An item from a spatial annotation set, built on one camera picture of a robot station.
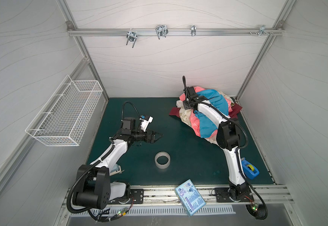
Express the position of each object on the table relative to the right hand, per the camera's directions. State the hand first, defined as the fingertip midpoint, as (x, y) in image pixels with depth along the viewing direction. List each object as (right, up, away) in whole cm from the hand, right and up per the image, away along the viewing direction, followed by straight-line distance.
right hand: (192, 99), depth 101 cm
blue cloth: (+15, 0, -5) cm, 16 cm away
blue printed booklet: (-7, -51, -32) cm, 61 cm away
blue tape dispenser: (+29, -42, -23) cm, 56 cm away
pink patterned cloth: (0, -12, -5) cm, 13 cm away
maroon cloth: (-12, -9, +7) cm, 16 cm away
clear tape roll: (-23, -36, -15) cm, 45 cm away
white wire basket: (-69, -12, -32) cm, 77 cm away
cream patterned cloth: (+32, +2, +11) cm, 33 cm away
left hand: (-23, -21, -19) cm, 36 cm away
